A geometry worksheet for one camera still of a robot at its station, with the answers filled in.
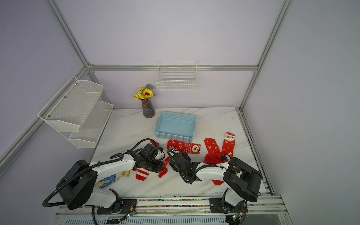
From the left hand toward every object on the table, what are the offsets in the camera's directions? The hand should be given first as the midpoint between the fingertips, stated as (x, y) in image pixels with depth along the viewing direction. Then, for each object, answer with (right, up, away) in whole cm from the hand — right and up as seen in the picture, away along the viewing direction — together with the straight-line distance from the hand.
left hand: (162, 170), depth 85 cm
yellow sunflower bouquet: (-14, +51, +13) cm, 54 cm away
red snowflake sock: (+34, +7, +8) cm, 36 cm away
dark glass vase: (-15, +41, +23) cm, 49 cm away
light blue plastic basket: (+7, +26, +23) cm, 35 cm away
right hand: (+10, +7, +4) cm, 13 cm away
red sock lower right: (+34, -6, -3) cm, 35 cm away
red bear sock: (+2, 0, +1) cm, 2 cm away
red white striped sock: (-13, -2, 0) cm, 13 cm away
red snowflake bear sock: (+14, +12, +11) cm, 21 cm away
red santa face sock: (+46, +14, +13) cm, 50 cm away
